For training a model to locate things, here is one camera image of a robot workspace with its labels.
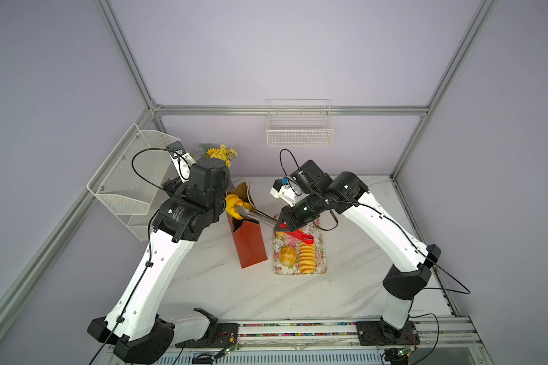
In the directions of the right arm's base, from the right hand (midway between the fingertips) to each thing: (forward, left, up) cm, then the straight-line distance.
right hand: (280, 231), depth 66 cm
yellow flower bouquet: (+38, +23, -1) cm, 44 cm away
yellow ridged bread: (+11, +15, +1) cm, 19 cm away
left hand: (+10, +24, +14) cm, 30 cm away
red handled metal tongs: (+7, +10, 0) cm, 12 cm away
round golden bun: (+4, -3, -26) cm, 26 cm away
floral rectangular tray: (+13, 0, -29) cm, 32 cm away
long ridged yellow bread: (+3, -10, -26) cm, 28 cm away
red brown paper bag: (+5, +12, -9) cm, 16 cm away
